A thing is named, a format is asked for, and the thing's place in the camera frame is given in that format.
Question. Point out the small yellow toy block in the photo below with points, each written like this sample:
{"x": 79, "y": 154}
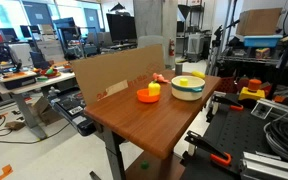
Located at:
{"x": 184, "y": 82}

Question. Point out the orange plastic bowl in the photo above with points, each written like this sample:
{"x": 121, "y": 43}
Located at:
{"x": 147, "y": 98}

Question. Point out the wooden table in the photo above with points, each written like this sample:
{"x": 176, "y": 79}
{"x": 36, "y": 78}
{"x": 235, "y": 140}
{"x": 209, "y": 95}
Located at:
{"x": 144, "y": 123}

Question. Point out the red bowl with toys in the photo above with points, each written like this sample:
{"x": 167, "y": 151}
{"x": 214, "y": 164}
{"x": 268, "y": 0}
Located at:
{"x": 50, "y": 72}

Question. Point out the black perforated breadboard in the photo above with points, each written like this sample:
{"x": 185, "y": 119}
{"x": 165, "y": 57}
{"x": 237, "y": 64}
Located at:
{"x": 237, "y": 133}

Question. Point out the grey tray orange top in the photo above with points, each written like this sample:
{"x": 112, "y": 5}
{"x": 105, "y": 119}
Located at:
{"x": 14, "y": 79}

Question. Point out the black monitor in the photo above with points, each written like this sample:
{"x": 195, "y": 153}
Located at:
{"x": 121, "y": 27}

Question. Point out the white bowl teal rim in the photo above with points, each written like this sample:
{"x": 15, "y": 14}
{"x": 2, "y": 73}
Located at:
{"x": 187, "y": 94}

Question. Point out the grey cup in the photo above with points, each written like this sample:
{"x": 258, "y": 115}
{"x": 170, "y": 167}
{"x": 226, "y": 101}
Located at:
{"x": 178, "y": 69}

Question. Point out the aluminium extrusion rail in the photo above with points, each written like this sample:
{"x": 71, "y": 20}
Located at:
{"x": 280, "y": 110}

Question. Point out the aluminium extrusion block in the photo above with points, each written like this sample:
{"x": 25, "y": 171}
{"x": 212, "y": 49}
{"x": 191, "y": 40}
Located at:
{"x": 270, "y": 168}

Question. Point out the black flat device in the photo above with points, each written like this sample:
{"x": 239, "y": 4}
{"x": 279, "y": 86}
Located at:
{"x": 70, "y": 110}

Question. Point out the pink toy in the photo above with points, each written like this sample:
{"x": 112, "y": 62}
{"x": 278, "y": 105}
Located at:
{"x": 159, "y": 78}

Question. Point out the brown cardboard sheet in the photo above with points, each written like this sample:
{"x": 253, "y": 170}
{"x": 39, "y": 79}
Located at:
{"x": 117, "y": 71}

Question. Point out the small cardboard box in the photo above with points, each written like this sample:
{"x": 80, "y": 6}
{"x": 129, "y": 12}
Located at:
{"x": 44, "y": 110}

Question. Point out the yellow printed box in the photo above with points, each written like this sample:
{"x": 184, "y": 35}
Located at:
{"x": 262, "y": 53}

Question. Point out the blue plastic bin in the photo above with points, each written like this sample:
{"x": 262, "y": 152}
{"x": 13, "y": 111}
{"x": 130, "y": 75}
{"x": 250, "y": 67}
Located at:
{"x": 261, "y": 41}

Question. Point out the red fire extinguisher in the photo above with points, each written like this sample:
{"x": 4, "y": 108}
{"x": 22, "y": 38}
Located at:
{"x": 171, "y": 48}

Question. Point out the yellow toy bell pepper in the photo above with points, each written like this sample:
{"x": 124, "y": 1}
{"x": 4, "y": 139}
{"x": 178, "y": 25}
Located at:
{"x": 154, "y": 88}

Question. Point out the yellow emergency stop button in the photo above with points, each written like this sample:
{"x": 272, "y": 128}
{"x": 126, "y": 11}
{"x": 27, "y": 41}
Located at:
{"x": 252, "y": 91}

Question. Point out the small green ball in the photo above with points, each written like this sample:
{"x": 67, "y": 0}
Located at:
{"x": 145, "y": 164}

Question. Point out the brown cardboard box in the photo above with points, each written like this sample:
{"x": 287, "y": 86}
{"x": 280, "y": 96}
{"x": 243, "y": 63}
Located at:
{"x": 259, "y": 21}

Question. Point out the yellow toy corn cob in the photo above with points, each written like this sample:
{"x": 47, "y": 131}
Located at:
{"x": 198, "y": 74}

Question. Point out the white desk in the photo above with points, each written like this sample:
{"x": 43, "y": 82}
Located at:
{"x": 24, "y": 88}

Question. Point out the grey concrete pillar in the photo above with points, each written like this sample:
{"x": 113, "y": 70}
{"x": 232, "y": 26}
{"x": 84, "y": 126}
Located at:
{"x": 154, "y": 20}

